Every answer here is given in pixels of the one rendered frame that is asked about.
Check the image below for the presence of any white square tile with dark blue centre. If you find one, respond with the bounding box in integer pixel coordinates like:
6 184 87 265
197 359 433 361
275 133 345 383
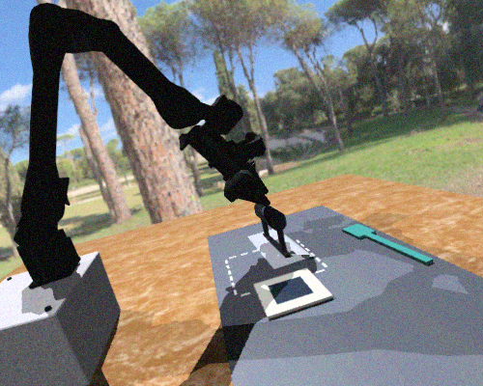
254 267 332 318

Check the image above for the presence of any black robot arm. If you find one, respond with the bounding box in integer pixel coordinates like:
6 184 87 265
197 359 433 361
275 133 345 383
14 3 243 290

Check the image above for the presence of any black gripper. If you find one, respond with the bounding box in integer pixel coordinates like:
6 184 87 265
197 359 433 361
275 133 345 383
206 139 270 207

